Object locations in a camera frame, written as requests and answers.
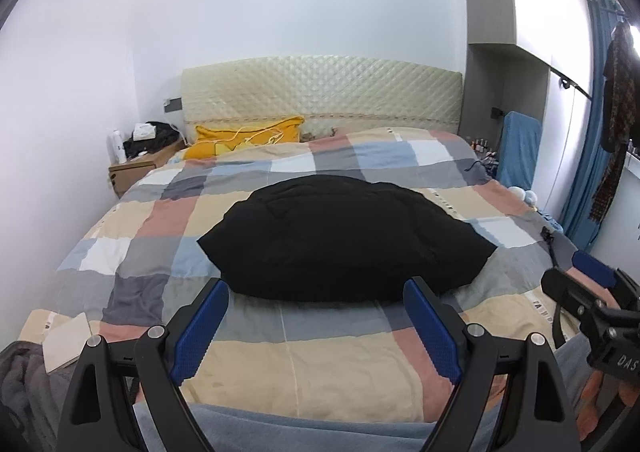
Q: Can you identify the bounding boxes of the dark hanging scarf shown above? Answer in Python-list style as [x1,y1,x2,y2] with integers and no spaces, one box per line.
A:
[589,20,639,224]

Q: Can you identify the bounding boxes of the white bottle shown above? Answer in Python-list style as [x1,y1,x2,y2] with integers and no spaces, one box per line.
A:
[110,129,128,164]

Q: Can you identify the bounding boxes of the grey blanket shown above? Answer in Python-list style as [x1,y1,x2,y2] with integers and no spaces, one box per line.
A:
[1,340,75,451]

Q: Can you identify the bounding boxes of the person's right hand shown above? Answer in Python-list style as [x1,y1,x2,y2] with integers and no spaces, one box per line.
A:
[576,370,639,441]

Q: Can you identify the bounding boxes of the black wall socket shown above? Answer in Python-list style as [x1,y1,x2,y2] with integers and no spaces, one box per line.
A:
[164,97,182,113]

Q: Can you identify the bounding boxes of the black puffer jacket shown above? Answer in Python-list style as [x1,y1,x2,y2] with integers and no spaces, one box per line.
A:
[198,175,497,303]

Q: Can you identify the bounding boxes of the wooden nightstand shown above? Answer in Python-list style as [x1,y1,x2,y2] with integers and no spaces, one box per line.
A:
[108,140,186,198]

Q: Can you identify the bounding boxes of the blue towel covered chair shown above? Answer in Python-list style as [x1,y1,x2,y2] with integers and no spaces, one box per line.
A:
[497,111,541,190]

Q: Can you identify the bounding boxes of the blue curtain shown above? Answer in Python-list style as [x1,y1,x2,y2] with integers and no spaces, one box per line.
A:
[560,0,626,251]

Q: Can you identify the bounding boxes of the cream quilted headboard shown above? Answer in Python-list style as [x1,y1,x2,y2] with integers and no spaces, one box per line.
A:
[181,55,463,137]

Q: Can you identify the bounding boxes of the yellow pillow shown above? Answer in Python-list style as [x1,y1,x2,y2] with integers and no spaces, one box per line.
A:
[183,116,305,160]

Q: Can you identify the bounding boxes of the white plush toy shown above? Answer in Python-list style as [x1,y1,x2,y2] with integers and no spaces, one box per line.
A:
[509,186,538,209]

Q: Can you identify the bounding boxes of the beige paper booklet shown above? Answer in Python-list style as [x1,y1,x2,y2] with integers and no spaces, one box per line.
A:
[42,313,92,374]

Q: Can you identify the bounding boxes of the small bottles on shelf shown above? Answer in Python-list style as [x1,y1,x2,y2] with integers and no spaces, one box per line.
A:
[468,138,499,166]

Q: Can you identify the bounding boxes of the black bag on nightstand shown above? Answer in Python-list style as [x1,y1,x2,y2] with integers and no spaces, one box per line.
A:
[124,121,182,160]

